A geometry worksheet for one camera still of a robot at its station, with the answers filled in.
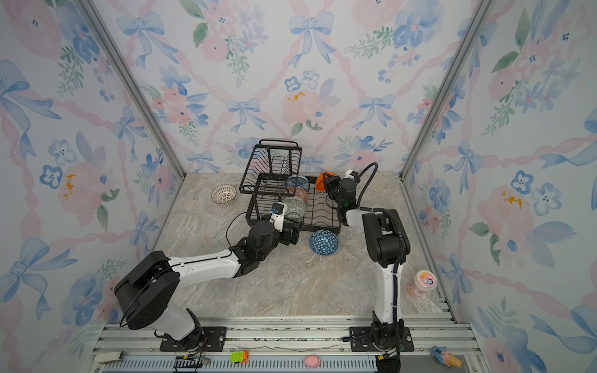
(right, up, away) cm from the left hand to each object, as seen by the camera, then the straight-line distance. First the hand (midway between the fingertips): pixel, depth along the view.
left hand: (292, 217), depth 83 cm
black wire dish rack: (-11, +17, +26) cm, 33 cm away
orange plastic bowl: (+11, +13, +17) cm, 24 cm away
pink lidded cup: (+44, -20, -7) cm, 49 cm away
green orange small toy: (-15, -40, -14) cm, 45 cm away
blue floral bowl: (+3, +14, +26) cm, 30 cm away
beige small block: (-55, -41, -13) cm, 70 cm away
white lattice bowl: (-33, +9, +26) cm, 43 cm away
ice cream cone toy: (+46, -41, -14) cm, 63 cm away
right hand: (+12, +18, +15) cm, 27 cm away
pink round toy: (+7, -42, -14) cm, 45 cm away
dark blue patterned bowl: (+13, -11, +12) cm, 21 cm away
